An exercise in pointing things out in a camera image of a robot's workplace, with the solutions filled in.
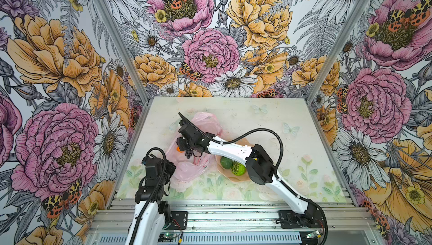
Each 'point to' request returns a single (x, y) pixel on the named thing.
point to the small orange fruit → (178, 149)
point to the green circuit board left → (166, 237)
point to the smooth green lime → (226, 163)
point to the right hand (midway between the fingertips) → (181, 144)
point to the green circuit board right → (315, 234)
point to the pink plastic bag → (188, 172)
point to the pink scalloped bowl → (228, 172)
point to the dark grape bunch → (188, 153)
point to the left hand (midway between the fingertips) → (174, 167)
